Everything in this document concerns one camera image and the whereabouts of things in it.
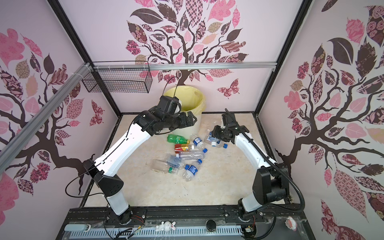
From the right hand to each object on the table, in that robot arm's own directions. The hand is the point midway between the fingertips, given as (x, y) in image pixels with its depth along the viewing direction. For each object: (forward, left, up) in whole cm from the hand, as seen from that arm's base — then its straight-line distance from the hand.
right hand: (215, 131), depth 86 cm
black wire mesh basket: (+33, +61, +17) cm, 72 cm away
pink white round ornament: (-45, -32, -13) cm, 57 cm away
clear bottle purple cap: (-8, +13, -14) cm, 21 cm away
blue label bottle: (-6, +1, -3) cm, 6 cm away
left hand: (-6, +15, +14) cm, 21 cm away
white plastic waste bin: (+12, +19, -15) cm, 27 cm away
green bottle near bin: (+3, +24, -12) cm, 27 cm away
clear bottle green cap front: (-14, +33, -16) cm, 39 cm away
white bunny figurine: (-45, +26, -14) cm, 54 cm away
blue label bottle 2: (+1, +10, -13) cm, 16 cm away
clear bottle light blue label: (-13, +25, -12) cm, 30 cm away
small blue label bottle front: (-19, +15, -12) cm, 28 cm away
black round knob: (-46, +6, -7) cm, 47 cm away
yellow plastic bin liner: (+27, +15, +2) cm, 31 cm away
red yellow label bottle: (-3, +22, -13) cm, 25 cm away
